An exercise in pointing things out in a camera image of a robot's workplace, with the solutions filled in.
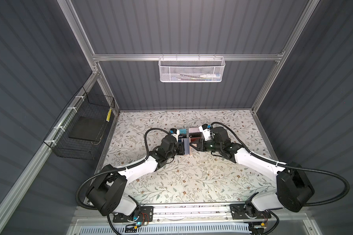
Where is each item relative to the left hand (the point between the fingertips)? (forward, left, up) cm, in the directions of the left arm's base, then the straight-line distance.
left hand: (186, 144), depth 85 cm
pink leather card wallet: (-4, 0, +2) cm, 4 cm away
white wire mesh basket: (+69, -10, +9) cm, 70 cm away
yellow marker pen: (+14, +44, +12) cm, 48 cm away
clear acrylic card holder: (+10, -5, -6) cm, 13 cm away
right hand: (-2, -3, +3) cm, 5 cm away
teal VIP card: (+13, +1, -4) cm, 13 cm away
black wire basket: (+18, +56, +18) cm, 61 cm away
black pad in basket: (+5, +53, +12) cm, 55 cm away
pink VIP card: (+12, -6, -3) cm, 14 cm away
